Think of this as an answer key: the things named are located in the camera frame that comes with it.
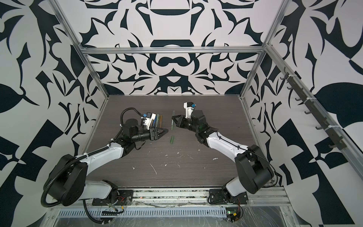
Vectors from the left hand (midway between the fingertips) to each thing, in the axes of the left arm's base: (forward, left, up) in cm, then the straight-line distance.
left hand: (167, 128), depth 78 cm
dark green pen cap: (+3, -1, -19) cm, 19 cm away
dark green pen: (+8, -3, +2) cm, 9 cm away
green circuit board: (-38, -32, -21) cm, 54 cm away
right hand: (+6, -3, +2) cm, 7 cm away
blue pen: (0, +7, +6) cm, 9 cm away
